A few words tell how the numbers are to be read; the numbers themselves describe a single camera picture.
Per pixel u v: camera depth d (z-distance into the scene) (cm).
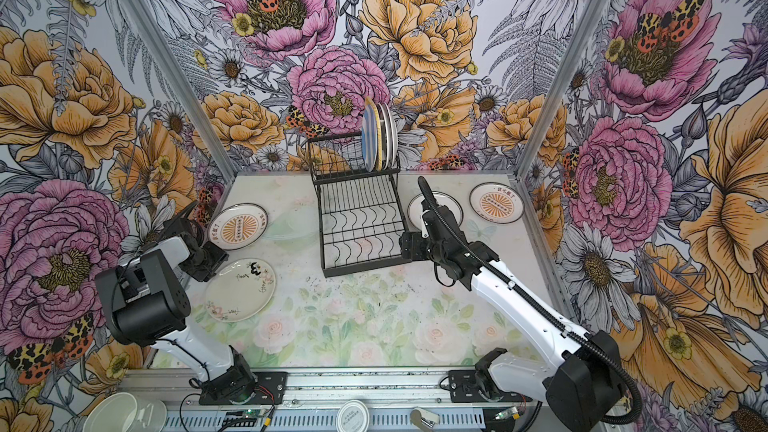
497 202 112
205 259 81
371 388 76
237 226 105
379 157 86
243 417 72
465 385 74
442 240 59
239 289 91
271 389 73
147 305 49
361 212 108
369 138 92
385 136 83
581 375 38
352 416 65
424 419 69
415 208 109
